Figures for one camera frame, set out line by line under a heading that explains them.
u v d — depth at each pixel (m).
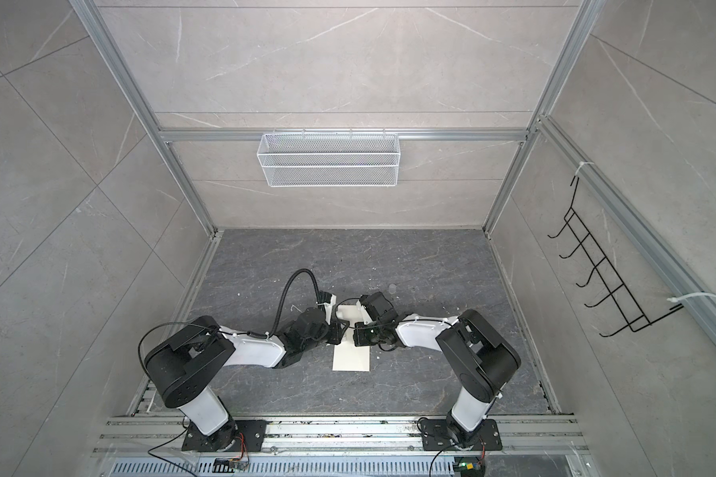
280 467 0.70
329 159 1.01
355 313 0.95
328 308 0.81
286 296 0.70
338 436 0.75
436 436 0.73
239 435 0.73
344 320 0.88
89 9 0.67
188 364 0.46
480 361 0.46
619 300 0.63
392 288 1.01
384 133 0.90
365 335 0.81
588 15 0.69
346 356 0.87
